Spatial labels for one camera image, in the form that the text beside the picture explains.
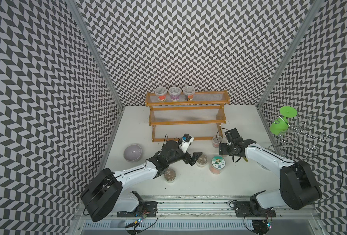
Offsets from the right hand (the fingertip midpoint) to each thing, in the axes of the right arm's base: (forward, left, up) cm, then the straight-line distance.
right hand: (226, 152), depth 89 cm
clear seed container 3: (+7, +6, 0) cm, 9 cm away
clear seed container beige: (-6, +16, +2) cm, 17 cm away
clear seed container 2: (+22, +23, +30) cm, 44 cm away
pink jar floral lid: (-9, +8, +4) cm, 13 cm away
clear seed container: (+20, +31, +31) cm, 48 cm away
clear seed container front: (-15, +34, +2) cm, 37 cm away
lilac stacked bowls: (0, +57, +1) cm, 57 cm away
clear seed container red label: (+20, +38, +31) cm, 53 cm away
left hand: (-4, +20, +11) cm, 23 cm away
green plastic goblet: (+5, -25, +20) cm, 32 cm away
